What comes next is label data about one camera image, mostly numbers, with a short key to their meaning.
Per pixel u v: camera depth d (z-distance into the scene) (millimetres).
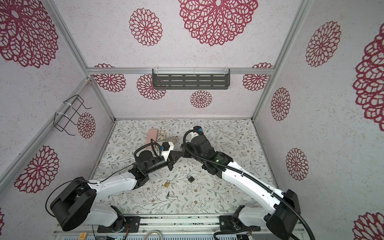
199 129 644
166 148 644
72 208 421
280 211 386
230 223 732
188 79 944
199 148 537
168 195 834
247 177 455
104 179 515
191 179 887
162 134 1101
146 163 618
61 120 730
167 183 876
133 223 736
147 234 702
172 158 701
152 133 1099
